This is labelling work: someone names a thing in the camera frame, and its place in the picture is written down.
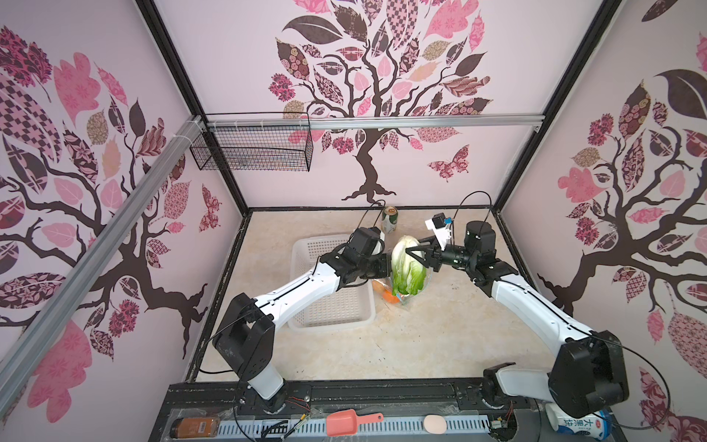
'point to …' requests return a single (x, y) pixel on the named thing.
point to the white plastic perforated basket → (349, 309)
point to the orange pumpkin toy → (389, 297)
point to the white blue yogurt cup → (597, 424)
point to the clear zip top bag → (386, 287)
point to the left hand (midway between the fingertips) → (394, 270)
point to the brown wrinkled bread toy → (377, 285)
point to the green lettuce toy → (408, 271)
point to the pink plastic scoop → (346, 423)
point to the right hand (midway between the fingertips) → (412, 243)
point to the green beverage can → (389, 219)
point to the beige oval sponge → (434, 424)
